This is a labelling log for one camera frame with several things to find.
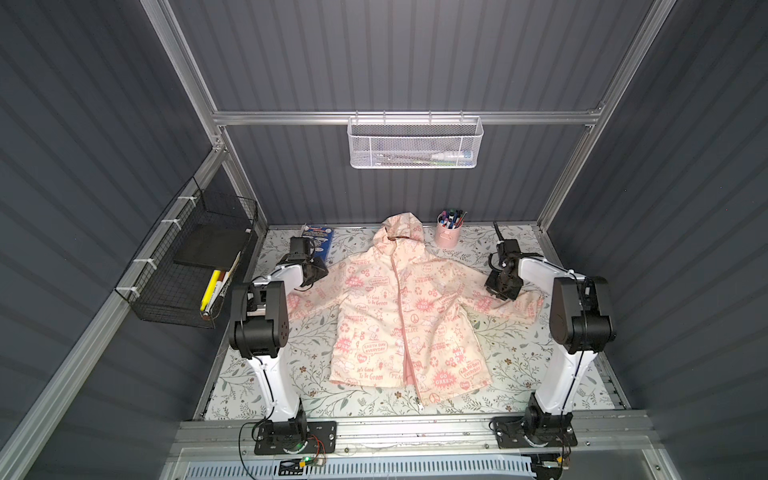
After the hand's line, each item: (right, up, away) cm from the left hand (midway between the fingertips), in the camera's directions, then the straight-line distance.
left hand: (325, 268), depth 102 cm
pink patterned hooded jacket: (+28, -16, -8) cm, 33 cm away
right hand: (+59, -7, -2) cm, 59 cm away
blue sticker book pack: (-4, +11, +14) cm, 18 cm away
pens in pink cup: (+45, +18, +3) cm, 48 cm away
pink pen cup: (+43, +14, +3) cm, 46 cm away
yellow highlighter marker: (-21, -4, -31) cm, 37 cm away
